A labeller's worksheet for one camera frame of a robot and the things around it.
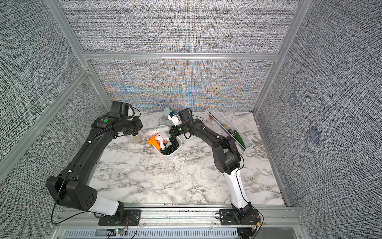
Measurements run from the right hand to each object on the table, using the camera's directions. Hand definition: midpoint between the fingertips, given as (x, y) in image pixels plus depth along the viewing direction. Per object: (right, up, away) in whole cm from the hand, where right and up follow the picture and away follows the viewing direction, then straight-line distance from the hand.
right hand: (169, 127), depth 93 cm
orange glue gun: (-10, -8, +1) cm, 13 cm away
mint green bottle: (-4, +11, +13) cm, 17 cm away
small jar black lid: (-22, -6, +4) cm, 23 cm away
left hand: (-11, +3, -14) cm, 18 cm away
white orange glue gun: (-4, -9, +1) cm, 10 cm away
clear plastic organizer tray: (+36, +4, +20) cm, 41 cm away
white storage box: (+1, -17, -3) cm, 17 cm away
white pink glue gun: (-4, -2, +5) cm, 7 cm away
